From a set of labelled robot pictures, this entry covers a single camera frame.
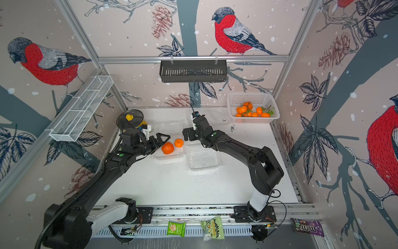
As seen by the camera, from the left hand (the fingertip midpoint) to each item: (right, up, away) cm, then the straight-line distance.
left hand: (168, 137), depth 79 cm
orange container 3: (+59, +16, +32) cm, 70 cm away
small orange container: (+3, -5, +17) cm, 18 cm away
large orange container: (-3, -8, +13) cm, 15 cm away
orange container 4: (+63, +13, +30) cm, 71 cm away
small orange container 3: (+56, +13, +32) cm, 66 cm away
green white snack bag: (+23, -41, -10) cm, 48 cm away
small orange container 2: (+51, +13, +29) cm, 60 cm away
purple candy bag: (+66, -40, -10) cm, 78 cm away
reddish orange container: (+53, +20, +35) cm, 66 cm away
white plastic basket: (+56, +18, +35) cm, 68 cm away
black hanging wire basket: (-2, +40, +16) cm, 43 cm away
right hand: (+11, +4, +9) cm, 14 cm away
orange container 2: (+44, +13, +31) cm, 55 cm away
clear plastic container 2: (0, +1, +28) cm, 28 cm away
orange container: (+45, +16, +28) cm, 56 cm away
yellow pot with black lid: (-32, +9, +26) cm, 43 cm away
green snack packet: (+6, -41, -9) cm, 42 cm away
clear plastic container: (+15, -14, +16) cm, 27 cm away
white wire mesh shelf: (-45, +5, -8) cm, 46 cm away
